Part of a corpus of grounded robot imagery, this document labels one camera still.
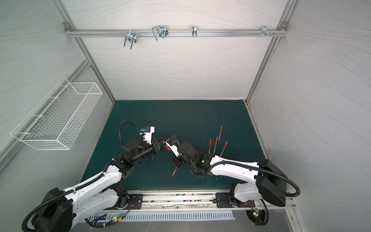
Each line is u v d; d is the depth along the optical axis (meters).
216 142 0.96
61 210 0.39
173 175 0.82
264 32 0.77
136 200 0.73
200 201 0.75
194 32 0.78
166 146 0.71
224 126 1.05
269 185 0.41
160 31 0.77
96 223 0.68
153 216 0.70
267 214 0.70
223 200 0.71
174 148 0.65
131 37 0.80
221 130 1.01
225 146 0.94
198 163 0.59
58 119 0.69
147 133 0.69
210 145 0.94
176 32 0.78
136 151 0.61
